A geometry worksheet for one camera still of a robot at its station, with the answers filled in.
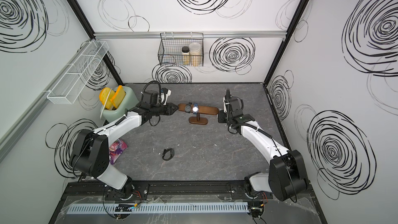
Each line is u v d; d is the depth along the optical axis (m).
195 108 0.87
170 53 1.08
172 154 0.83
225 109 0.77
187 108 0.87
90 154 0.44
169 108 0.77
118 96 0.85
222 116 0.77
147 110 0.68
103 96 0.85
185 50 0.84
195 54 0.85
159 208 0.77
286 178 0.41
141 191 0.74
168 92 0.81
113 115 0.87
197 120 0.98
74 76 0.76
